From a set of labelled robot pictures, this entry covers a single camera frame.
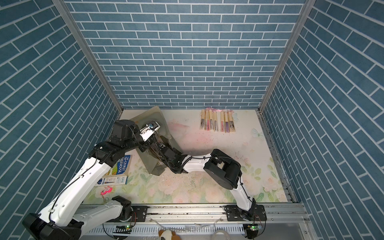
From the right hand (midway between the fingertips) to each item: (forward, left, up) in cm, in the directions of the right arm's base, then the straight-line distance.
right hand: (168, 152), depth 92 cm
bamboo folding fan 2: (+31, -35, -3) cm, 47 cm away
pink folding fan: (+34, -24, -3) cm, 42 cm away
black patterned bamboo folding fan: (+29, -20, -3) cm, 35 cm away
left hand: (-2, +2, +23) cm, 23 cm away
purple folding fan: (+30, -38, -3) cm, 48 cm away
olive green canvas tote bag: (-9, +7, +4) cm, 12 cm away
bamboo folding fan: (+30, -29, -2) cm, 42 cm away
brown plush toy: (-40, -9, -2) cm, 41 cm away
